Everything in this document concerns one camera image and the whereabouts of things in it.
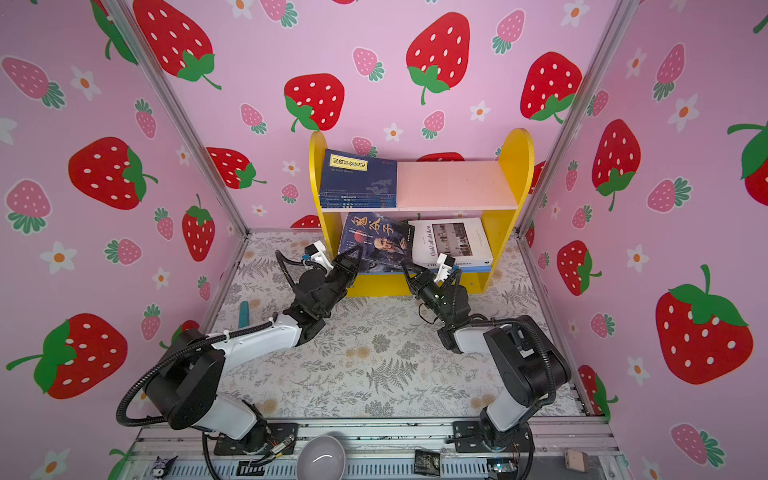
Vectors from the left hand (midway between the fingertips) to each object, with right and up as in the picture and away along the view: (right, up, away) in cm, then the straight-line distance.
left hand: (365, 246), depth 76 cm
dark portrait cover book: (+5, +1, +5) cm, 7 cm away
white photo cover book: (+29, +3, +19) cm, 35 cm away
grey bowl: (-10, -51, -6) cm, 53 cm away
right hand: (+9, -5, +3) cm, 11 cm away
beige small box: (+51, -51, -7) cm, 73 cm away
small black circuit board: (+15, -51, -8) cm, 54 cm away
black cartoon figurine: (-46, -52, -9) cm, 70 cm away
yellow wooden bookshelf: (+29, +22, +25) cm, 44 cm away
